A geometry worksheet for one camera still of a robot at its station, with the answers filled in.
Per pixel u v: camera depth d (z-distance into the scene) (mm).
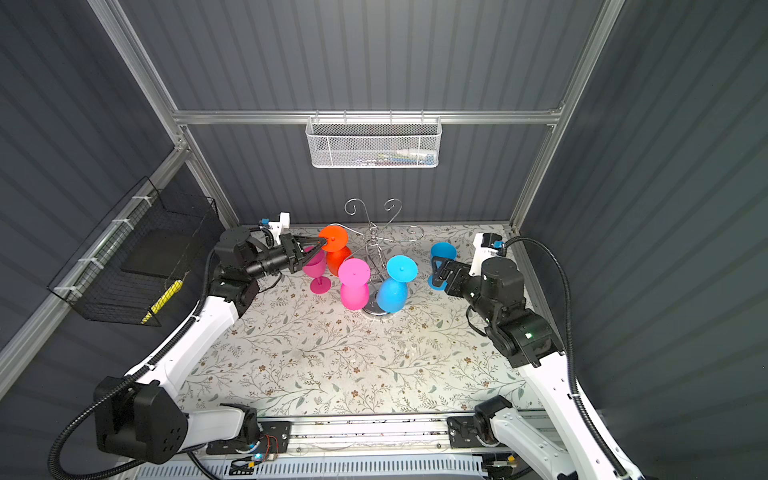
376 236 742
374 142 1235
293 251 647
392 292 741
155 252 785
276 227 692
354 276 682
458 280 578
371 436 759
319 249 696
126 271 713
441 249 939
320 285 1020
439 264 599
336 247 719
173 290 699
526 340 444
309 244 693
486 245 568
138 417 394
